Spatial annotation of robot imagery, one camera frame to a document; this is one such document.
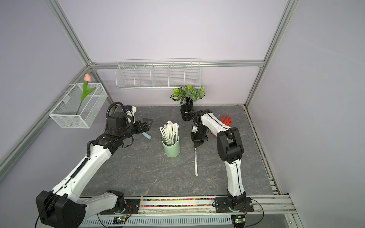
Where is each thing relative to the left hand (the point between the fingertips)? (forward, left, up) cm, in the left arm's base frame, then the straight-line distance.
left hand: (147, 122), depth 77 cm
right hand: (-5, -27, -21) cm, 35 cm away
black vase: (+22, -23, -15) cm, 35 cm away
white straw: (-15, -26, -23) cm, 38 cm away
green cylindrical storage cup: (-8, -12, -20) cm, 25 cm away
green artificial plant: (+21, -22, 0) cm, 30 cm away
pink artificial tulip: (+19, +35, +9) cm, 41 cm away
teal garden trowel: (+7, +6, -24) cm, 26 cm away
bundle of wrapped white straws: (-1, -11, -10) cm, 15 cm away
